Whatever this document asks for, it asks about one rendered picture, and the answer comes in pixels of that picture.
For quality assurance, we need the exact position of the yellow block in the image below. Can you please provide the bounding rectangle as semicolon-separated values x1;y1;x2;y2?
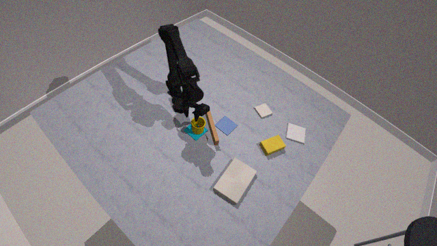
260;135;285;156

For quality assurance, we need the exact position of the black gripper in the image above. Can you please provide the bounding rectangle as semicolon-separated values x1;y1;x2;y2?
172;92;210;121

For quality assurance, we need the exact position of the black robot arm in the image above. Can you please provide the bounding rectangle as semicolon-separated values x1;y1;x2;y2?
158;24;203;113

